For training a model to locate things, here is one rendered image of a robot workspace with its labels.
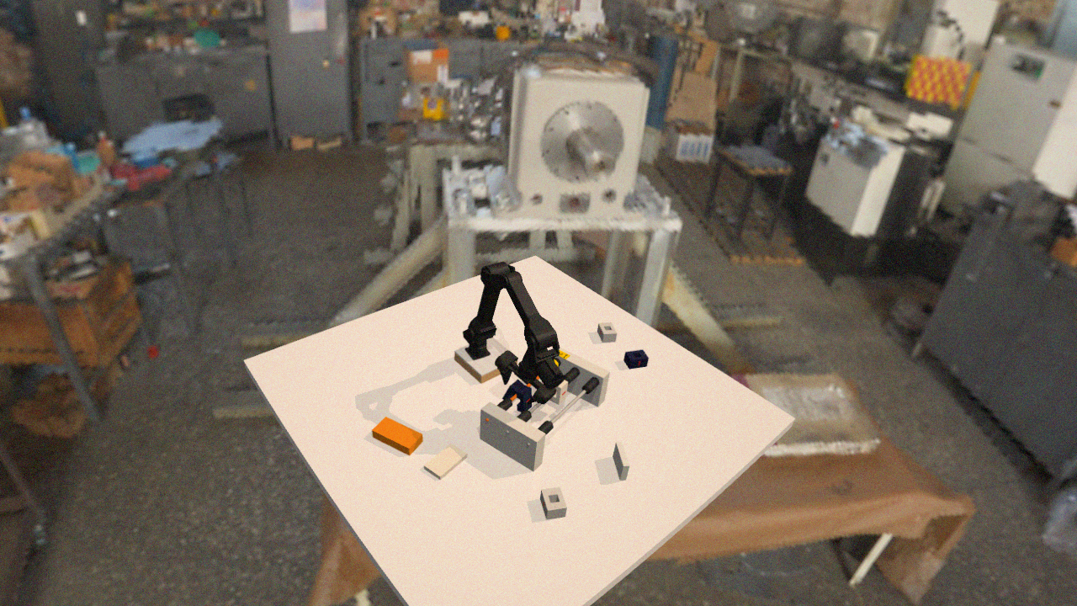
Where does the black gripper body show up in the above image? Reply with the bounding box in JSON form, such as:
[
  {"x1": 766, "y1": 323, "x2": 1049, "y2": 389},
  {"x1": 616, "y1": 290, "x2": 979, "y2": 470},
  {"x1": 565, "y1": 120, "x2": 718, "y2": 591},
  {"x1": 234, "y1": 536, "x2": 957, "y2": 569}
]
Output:
[{"x1": 495, "y1": 350, "x2": 556, "y2": 404}]

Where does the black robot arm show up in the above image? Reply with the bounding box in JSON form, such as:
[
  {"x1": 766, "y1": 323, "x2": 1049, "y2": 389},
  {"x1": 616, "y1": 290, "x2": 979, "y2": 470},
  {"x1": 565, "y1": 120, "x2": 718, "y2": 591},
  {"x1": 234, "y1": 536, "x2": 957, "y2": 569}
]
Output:
[{"x1": 462, "y1": 262, "x2": 565, "y2": 389}]

